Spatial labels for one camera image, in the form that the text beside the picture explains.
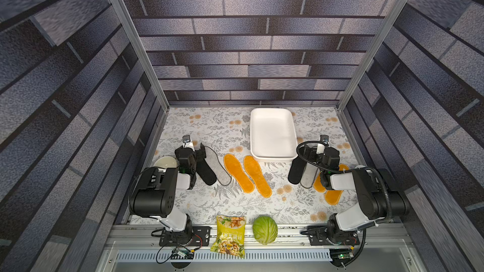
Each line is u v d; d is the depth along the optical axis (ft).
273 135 3.33
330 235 2.21
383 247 2.37
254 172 3.03
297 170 3.03
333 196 2.74
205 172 2.97
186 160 2.35
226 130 3.58
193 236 2.38
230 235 2.29
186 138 2.66
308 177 2.96
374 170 1.60
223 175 2.95
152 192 1.53
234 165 3.11
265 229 2.28
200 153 2.82
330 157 2.34
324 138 2.66
